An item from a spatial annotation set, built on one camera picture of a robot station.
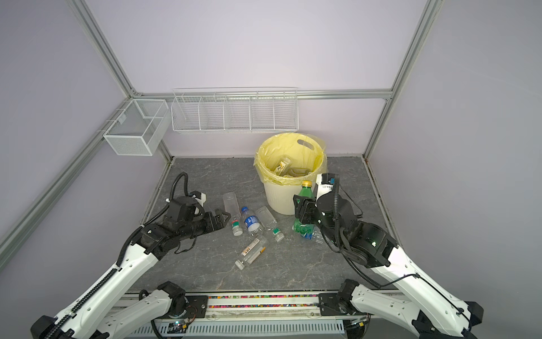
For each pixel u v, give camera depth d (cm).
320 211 44
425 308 40
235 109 98
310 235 86
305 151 93
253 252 82
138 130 96
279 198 86
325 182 53
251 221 89
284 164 93
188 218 58
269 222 91
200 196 70
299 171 96
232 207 96
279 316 73
